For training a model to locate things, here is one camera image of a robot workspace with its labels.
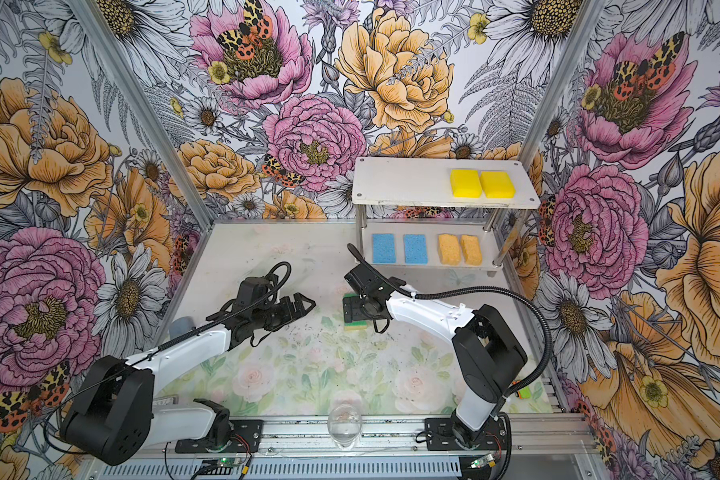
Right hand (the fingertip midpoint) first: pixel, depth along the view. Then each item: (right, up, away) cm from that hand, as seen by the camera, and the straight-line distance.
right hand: (363, 319), depth 87 cm
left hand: (-17, +1, 0) cm, 17 cm away
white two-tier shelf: (+27, +35, +37) cm, 58 cm away
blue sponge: (+7, +21, +17) cm, 28 cm away
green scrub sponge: (-2, -2, +3) cm, 5 cm away
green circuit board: (+29, -29, -16) cm, 44 cm away
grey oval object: (-55, -3, +5) cm, 56 cm away
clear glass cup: (-4, -25, -10) cm, 27 cm away
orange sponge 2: (+36, +20, +15) cm, 44 cm away
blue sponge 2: (+17, +20, +17) cm, 32 cm away
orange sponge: (+28, +21, +15) cm, 38 cm away
